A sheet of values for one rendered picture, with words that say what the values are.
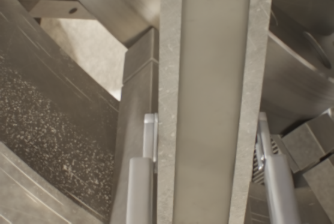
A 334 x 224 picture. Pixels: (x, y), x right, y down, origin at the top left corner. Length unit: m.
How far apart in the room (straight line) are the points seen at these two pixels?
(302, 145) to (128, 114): 0.21
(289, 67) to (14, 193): 0.21
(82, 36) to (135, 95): 1.12
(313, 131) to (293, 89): 0.07
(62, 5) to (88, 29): 0.83
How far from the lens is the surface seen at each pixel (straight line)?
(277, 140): 0.48
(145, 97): 0.30
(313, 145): 0.47
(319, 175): 0.47
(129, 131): 0.29
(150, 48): 0.33
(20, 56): 0.29
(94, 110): 0.30
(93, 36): 1.40
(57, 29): 1.49
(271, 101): 0.41
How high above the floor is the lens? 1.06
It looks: 57 degrees down
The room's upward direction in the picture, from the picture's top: 93 degrees counter-clockwise
